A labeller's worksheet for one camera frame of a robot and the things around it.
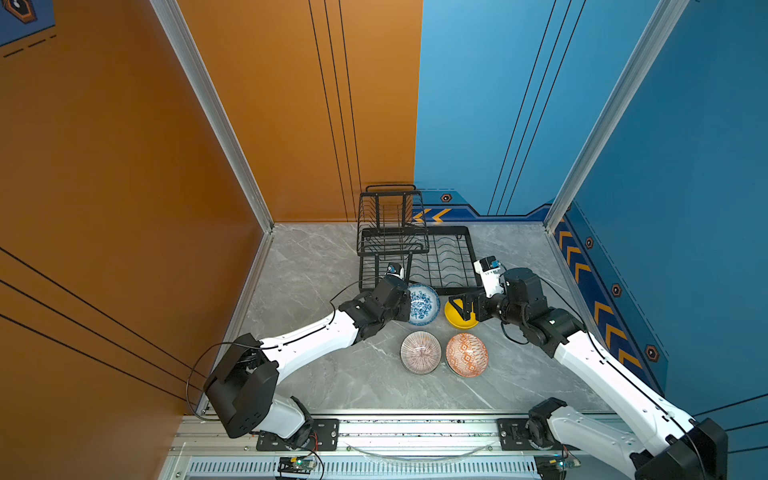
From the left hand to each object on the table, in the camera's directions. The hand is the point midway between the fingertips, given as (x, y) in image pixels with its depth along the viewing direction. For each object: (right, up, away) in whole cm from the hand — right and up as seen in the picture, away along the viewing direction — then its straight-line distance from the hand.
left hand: (408, 297), depth 84 cm
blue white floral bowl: (+5, -2, +1) cm, 5 cm away
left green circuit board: (-27, -38, -13) cm, 49 cm away
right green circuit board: (+34, -38, -13) cm, 53 cm away
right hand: (+14, +2, -7) cm, 16 cm away
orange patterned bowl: (+17, -17, 0) cm, 24 cm away
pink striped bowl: (+4, -16, 0) cm, 16 cm away
